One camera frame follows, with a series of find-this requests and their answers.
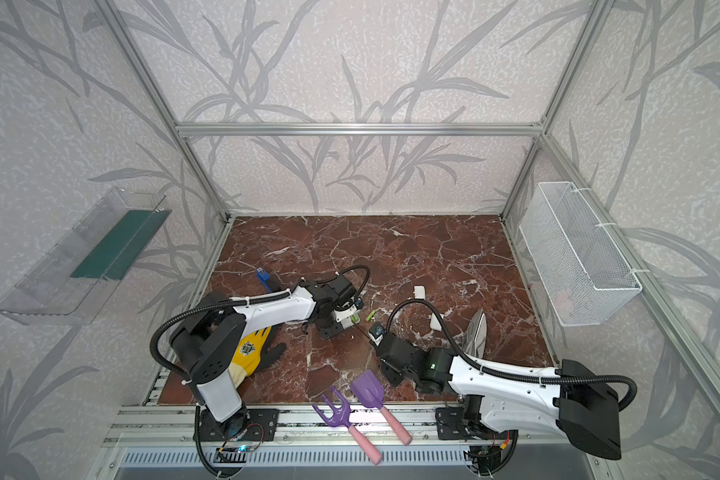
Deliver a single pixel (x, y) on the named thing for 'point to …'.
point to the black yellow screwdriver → (361, 330)
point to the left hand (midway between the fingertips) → (334, 316)
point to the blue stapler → (264, 278)
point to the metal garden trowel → (475, 338)
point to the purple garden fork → (341, 415)
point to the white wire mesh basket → (581, 274)
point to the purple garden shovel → (368, 387)
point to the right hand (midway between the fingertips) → (385, 348)
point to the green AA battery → (371, 315)
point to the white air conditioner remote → (348, 316)
